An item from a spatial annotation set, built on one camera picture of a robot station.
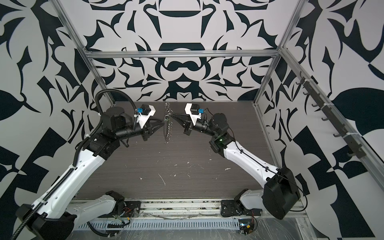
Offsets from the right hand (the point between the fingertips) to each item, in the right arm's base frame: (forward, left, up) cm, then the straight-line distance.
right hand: (172, 115), depth 60 cm
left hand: (+2, +5, -4) cm, 7 cm away
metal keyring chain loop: (-5, +1, -4) cm, 7 cm away
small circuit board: (-34, -32, -42) cm, 62 cm away
